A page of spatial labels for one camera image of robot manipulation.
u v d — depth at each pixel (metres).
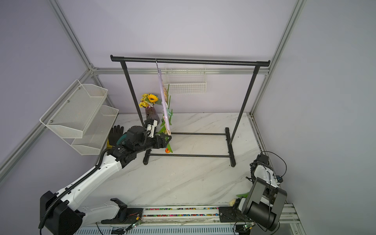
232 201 0.76
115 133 1.07
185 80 0.95
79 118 0.78
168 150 0.84
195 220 0.73
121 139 1.01
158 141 0.66
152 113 1.01
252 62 0.55
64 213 0.37
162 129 0.84
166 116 0.55
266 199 0.46
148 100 0.93
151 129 0.67
